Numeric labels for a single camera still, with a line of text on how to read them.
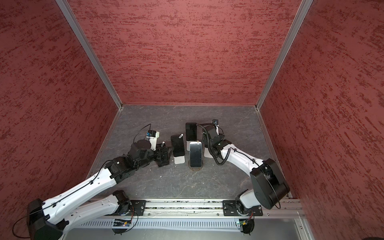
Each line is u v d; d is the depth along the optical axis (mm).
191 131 1055
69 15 736
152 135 654
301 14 739
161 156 658
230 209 739
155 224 775
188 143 977
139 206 749
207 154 897
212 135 668
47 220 389
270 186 422
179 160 897
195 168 867
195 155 843
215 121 770
